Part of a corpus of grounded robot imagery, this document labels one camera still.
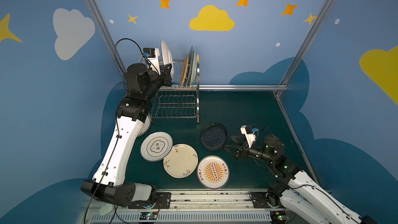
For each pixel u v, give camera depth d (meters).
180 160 0.88
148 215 0.71
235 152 0.63
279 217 0.71
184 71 0.77
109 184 0.37
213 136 0.97
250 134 0.62
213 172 0.84
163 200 0.73
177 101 1.50
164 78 0.55
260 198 0.75
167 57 0.62
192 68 0.74
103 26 0.83
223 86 1.19
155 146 0.91
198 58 0.84
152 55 0.50
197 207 0.74
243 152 0.62
